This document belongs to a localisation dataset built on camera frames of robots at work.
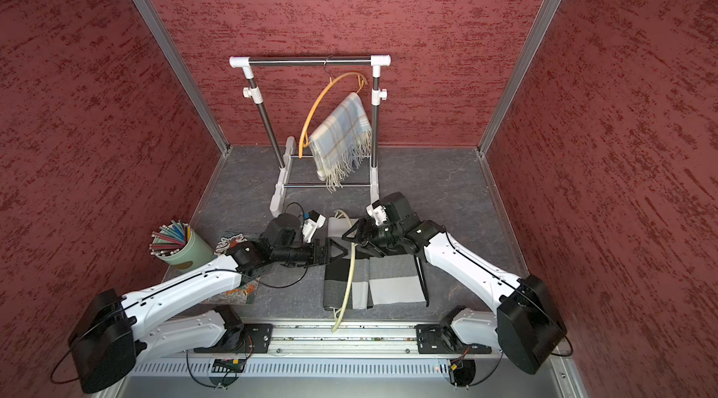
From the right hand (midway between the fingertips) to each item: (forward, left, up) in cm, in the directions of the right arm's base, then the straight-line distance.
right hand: (349, 248), depth 75 cm
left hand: (-3, +3, -2) cm, 5 cm away
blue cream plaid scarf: (+34, +2, +8) cm, 35 cm away
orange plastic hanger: (+24, +12, +18) cm, 33 cm away
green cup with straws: (+4, +51, -3) cm, 51 cm away
